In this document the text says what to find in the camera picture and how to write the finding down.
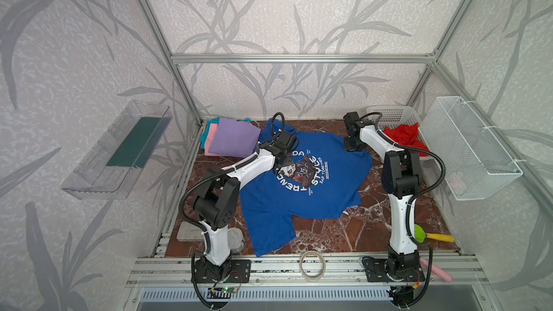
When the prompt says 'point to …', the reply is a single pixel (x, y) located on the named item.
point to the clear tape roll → (316, 278)
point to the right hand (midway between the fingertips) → (354, 141)
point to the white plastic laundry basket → (405, 116)
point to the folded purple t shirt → (235, 137)
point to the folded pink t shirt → (212, 132)
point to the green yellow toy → (420, 235)
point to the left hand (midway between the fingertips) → (288, 153)
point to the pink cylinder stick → (440, 272)
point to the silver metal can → (235, 237)
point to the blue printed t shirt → (326, 183)
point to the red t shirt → (407, 135)
